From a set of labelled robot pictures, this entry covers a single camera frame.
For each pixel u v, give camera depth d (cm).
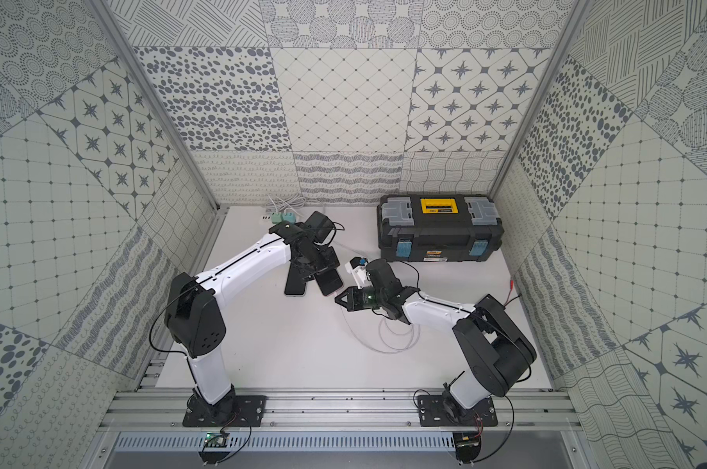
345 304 81
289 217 110
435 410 74
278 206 118
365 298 75
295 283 98
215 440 72
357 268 80
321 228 70
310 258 71
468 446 72
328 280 85
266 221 113
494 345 46
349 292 79
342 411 76
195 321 46
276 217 109
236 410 72
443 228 90
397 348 85
